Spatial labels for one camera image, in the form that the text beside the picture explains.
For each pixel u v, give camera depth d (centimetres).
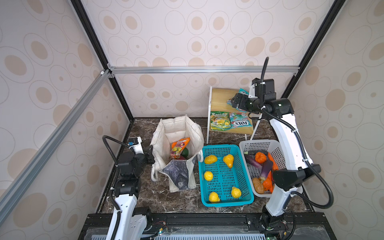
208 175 85
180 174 78
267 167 86
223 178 89
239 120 94
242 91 85
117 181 55
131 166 54
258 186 77
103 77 84
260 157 91
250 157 93
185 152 93
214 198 78
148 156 66
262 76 51
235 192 80
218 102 83
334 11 69
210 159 92
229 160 92
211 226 73
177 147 88
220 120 93
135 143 62
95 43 78
